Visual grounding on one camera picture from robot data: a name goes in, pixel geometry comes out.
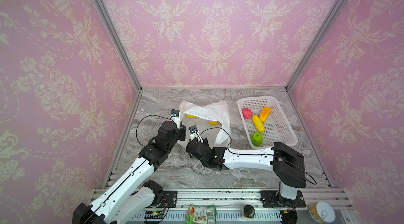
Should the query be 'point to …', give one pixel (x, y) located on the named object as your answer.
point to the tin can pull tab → (322, 212)
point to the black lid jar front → (249, 212)
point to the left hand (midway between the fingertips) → (183, 123)
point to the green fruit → (256, 139)
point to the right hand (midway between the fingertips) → (191, 139)
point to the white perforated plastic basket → (277, 131)
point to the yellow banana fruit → (190, 116)
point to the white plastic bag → (218, 137)
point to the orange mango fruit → (264, 113)
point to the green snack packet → (206, 214)
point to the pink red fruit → (247, 113)
